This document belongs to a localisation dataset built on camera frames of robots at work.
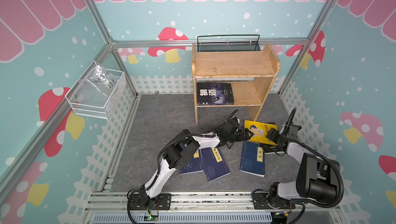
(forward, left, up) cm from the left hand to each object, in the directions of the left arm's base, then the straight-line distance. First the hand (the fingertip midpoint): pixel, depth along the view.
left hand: (247, 138), depth 91 cm
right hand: (+3, -16, 0) cm, 17 cm away
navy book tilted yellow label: (-15, +20, -4) cm, 25 cm away
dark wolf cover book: (+17, +21, +20) cm, 33 cm away
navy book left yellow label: (-16, +31, -3) cm, 35 cm away
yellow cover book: (+7, -10, -2) cm, 12 cm away
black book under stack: (-5, -12, -3) cm, 13 cm away
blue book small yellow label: (-11, -2, -4) cm, 12 cm away
